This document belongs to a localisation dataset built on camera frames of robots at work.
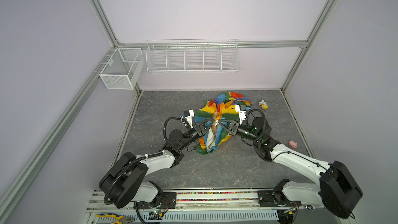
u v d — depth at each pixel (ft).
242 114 2.26
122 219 2.24
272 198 2.42
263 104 3.55
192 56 3.25
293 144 2.98
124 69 3.35
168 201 2.40
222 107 3.44
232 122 2.22
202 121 2.36
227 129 2.28
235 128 2.14
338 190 1.33
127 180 1.41
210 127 2.44
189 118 2.33
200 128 2.22
